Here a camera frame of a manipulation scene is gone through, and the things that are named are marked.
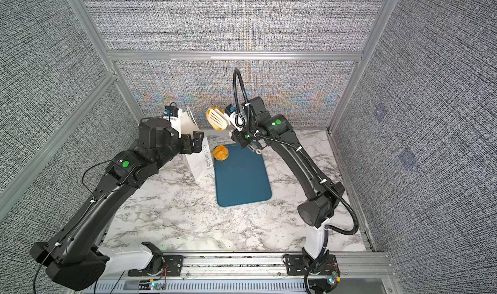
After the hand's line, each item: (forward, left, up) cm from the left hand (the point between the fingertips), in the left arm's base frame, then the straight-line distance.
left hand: (193, 132), depth 67 cm
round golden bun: (+17, -5, -33) cm, 37 cm away
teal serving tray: (+2, -17, -34) cm, 38 cm away
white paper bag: (+5, +3, -26) cm, 27 cm away
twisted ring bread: (+8, -6, -3) cm, 10 cm away
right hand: (+5, -15, -7) cm, 17 cm away
